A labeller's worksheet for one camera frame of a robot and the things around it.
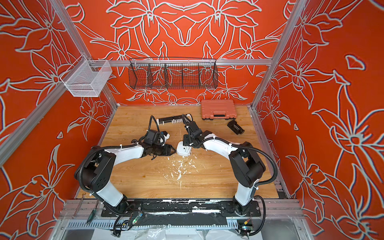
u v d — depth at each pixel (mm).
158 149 793
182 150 901
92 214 714
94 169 461
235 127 1040
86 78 919
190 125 700
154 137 745
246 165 468
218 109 1132
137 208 716
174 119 1098
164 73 1011
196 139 679
